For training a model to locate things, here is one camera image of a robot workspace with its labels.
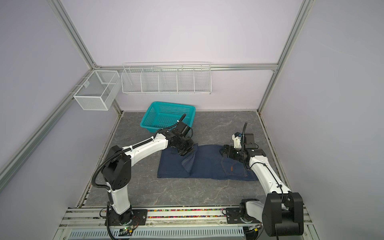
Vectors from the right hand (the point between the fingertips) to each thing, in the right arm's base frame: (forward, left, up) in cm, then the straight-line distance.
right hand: (228, 153), depth 86 cm
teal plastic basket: (+39, +47, -8) cm, 61 cm away
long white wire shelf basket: (+46, +39, +21) cm, 63 cm away
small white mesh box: (+38, +83, +16) cm, 92 cm away
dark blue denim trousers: (-1, +13, -8) cm, 15 cm away
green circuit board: (-37, +53, -12) cm, 65 cm away
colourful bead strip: (-27, +24, -11) cm, 38 cm away
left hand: (0, +18, +1) cm, 18 cm away
